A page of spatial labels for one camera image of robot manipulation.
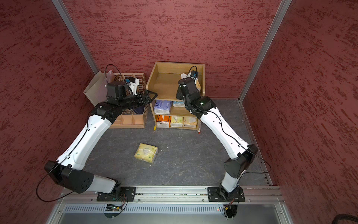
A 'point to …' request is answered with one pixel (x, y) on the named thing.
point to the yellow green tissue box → (146, 152)
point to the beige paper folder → (96, 91)
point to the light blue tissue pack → (179, 103)
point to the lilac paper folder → (110, 77)
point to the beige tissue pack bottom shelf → (190, 122)
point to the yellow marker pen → (154, 128)
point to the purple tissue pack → (162, 107)
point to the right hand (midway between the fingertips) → (184, 91)
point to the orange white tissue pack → (163, 121)
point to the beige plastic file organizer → (137, 119)
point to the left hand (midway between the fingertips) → (151, 99)
